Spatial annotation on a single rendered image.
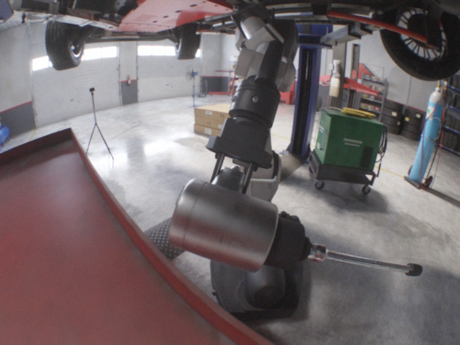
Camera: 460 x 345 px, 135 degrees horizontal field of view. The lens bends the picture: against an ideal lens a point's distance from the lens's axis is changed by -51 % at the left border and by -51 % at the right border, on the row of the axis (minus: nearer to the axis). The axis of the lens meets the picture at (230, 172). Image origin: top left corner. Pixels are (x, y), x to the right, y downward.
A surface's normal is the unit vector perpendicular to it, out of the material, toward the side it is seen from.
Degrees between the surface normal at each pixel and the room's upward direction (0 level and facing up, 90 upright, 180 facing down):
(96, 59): 90
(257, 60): 61
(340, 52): 90
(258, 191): 43
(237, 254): 81
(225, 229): 52
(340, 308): 0
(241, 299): 0
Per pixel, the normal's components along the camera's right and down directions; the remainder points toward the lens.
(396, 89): -0.66, 0.33
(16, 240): 0.03, -0.89
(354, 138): -0.18, 0.37
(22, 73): 0.75, 0.32
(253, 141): -0.05, -0.07
